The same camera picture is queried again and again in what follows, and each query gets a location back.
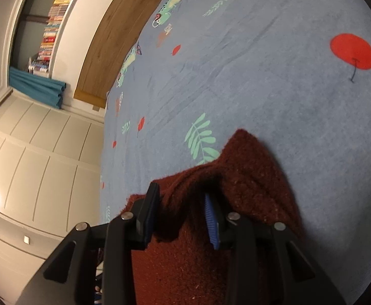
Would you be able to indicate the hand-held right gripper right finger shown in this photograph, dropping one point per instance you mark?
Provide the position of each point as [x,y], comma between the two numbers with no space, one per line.
[211,222]

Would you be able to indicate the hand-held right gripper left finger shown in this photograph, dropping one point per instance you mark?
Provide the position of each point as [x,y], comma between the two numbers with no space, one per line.
[148,209]

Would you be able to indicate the dark red knit sweater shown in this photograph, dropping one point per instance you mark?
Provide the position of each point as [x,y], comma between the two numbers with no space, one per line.
[179,260]

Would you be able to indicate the white wardrobe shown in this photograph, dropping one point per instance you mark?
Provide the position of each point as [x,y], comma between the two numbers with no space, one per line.
[29,165]

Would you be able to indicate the blue printed blanket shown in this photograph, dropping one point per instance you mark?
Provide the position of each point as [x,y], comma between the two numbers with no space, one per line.
[268,85]

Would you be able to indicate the teal curtain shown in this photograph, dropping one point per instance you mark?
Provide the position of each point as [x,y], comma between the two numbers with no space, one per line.
[39,87]

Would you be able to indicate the wooden headboard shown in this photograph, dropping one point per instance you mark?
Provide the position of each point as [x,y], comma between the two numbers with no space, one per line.
[115,38]

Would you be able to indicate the row of books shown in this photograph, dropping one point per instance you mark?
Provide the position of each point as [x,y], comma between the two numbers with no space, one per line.
[53,22]

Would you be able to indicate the white light switch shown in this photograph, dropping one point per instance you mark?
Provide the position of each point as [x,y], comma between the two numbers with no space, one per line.
[27,240]

